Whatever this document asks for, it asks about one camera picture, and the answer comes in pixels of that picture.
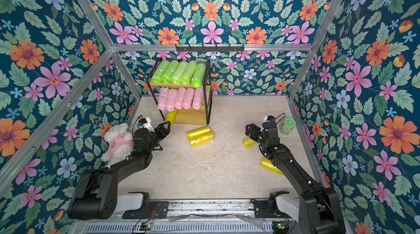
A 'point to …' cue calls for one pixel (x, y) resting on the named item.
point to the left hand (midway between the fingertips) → (169, 123)
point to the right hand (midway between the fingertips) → (251, 127)
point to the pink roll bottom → (198, 98)
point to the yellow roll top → (198, 132)
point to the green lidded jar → (288, 124)
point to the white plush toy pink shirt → (119, 142)
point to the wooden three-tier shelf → (184, 86)
